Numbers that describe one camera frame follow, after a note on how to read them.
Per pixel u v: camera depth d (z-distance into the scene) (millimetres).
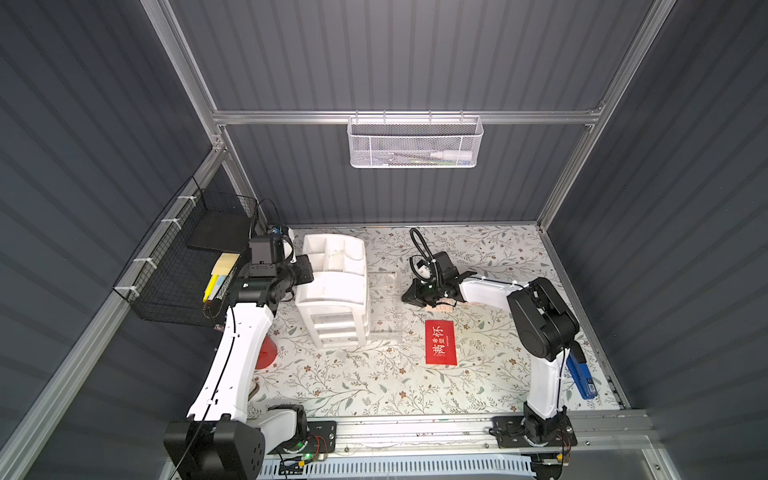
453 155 875
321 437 723
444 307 890
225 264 759
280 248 588
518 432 722
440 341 896
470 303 721
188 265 737
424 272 908
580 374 805
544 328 524
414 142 1233
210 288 704
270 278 532
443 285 774
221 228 807
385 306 984
